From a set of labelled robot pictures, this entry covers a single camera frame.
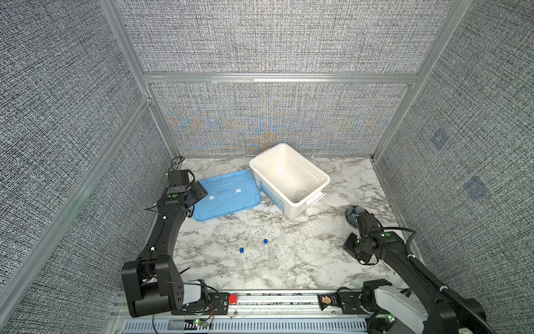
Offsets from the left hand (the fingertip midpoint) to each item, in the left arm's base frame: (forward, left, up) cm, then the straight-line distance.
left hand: (198, 191), depth 86 cm
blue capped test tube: (-23, -18, -16) cm, 33 cm away
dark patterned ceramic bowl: (-7, -68, -13) cm, 69 cm away
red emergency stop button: (-36, -14, -20) cm, 43 cm away
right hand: (-21, -60, -13) cm, 65 cm away
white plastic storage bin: (+15, -41, -14) cm, 46 cm away
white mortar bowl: (+6, -46, -14) cm, 48 cm away
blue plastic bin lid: (+9, -9, -16) cm, 21 cm away
